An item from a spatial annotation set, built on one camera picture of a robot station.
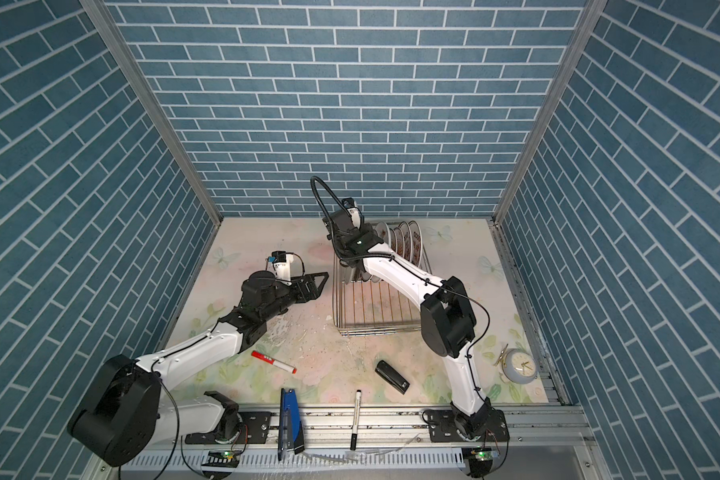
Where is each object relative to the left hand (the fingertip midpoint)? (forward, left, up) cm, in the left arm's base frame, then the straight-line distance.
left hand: (320, 277), depth 83 cm
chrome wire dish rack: (-1, -13, -15) cm, 20 cm away
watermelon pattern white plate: (+17, -30, -5) cm, 35 cm away
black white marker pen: (-32, -10, -18) cm, 38 cm away
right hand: (+16, -10, +4) cm, 19 cm away
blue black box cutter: (-36, +6, -16) cm, 40 cm away
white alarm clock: (-21, -54, -12) cm, 60 cm away
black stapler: (-23, -19, -13) cm, 33 cm away
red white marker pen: (-18, +11, -18) cm, 28 cm away
